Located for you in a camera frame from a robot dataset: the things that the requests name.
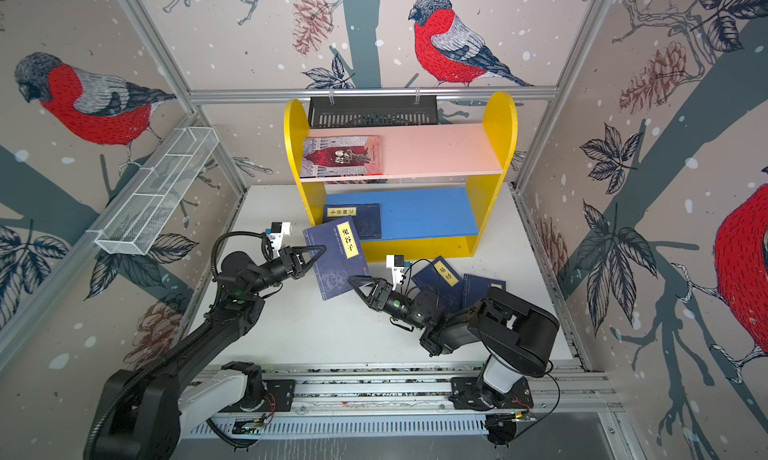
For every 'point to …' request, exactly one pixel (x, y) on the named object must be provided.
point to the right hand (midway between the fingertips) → (348, 290)
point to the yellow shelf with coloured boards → (436, 181)
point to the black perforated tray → (372, 111)
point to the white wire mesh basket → (150, 206)
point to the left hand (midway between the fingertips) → (322, 255)
